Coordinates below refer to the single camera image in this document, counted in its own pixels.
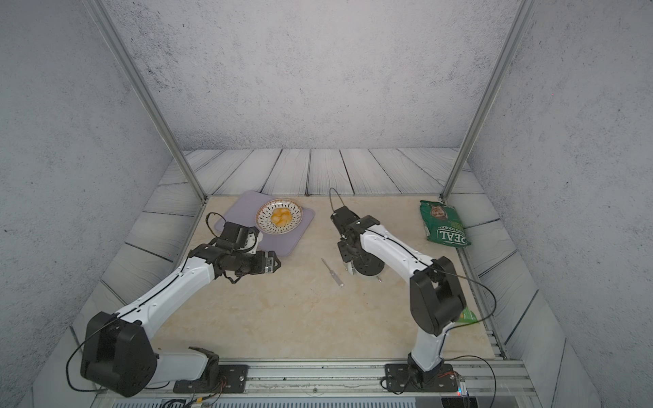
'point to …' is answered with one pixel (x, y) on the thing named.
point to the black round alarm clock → (368, 264)
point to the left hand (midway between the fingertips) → (273, 265)
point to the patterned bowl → (264, 221)
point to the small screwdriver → (333, 274)
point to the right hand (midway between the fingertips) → (355, 251)
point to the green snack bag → (443, 223)
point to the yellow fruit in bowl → (281, 217)
